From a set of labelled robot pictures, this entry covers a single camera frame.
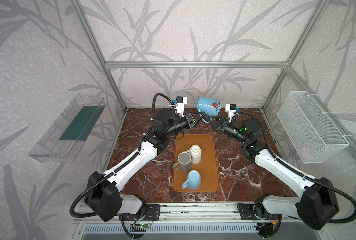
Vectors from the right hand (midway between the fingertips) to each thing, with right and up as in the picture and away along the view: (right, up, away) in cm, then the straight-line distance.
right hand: (207, 114), depth 66 cm
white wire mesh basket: (+45, -10, -3) cm, 47 cm away
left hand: (0, +1, -2) cm, 2 cm away
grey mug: (-11, -27, +13) cm, 32 cm away
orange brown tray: (+4, -36, +20) cm, 41 cm away
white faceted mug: (-4, -21, +18) cm, 28 cm away
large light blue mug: (-5, -34, +10) cm, 36 cm away
